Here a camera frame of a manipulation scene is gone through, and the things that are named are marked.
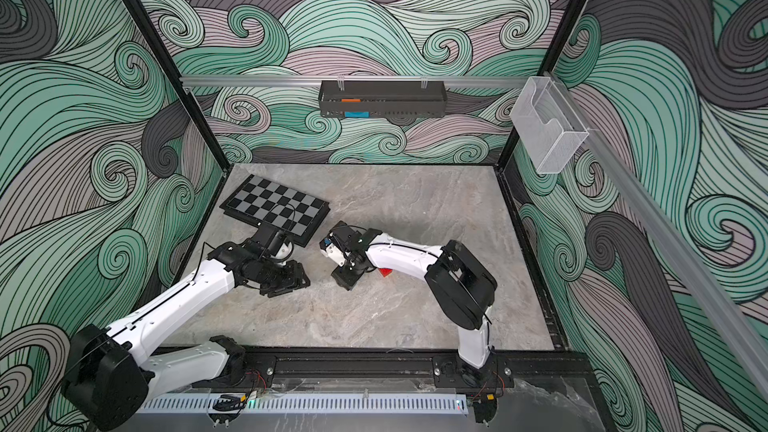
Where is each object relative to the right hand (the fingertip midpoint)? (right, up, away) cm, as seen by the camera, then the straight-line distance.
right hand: (349, 273), depth 87 cm
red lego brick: (+11, 0, +3) cm, 11 cm away
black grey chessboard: (-32, +21, +16) cm, 42 cm away
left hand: (-12, 0, -9) cm, 15 cm away
